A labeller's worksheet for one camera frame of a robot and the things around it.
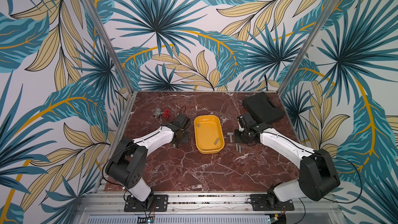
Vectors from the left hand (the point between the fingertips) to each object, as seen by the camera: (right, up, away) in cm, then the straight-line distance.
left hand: (182, 140), depth 90 cm
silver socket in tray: (+20, -1, +3) cm, 21 cm away
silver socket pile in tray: (+9, +8, +10) cm, 16 cm away
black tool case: (+53, +17, +14) cm, 58 cm away
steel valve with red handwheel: (-18, +15, +13) cm, 27 cm away
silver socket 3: (-6, -4, +5) cm, 8 cm away
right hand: (+31, +2, -2) cm, 31 cm away
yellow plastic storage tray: (+16, +2, +5) cm, 17 cm away
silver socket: (+34, -5, 0) cm, 34 cm away
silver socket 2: (+32, -4, +2) cm, 32 cm away
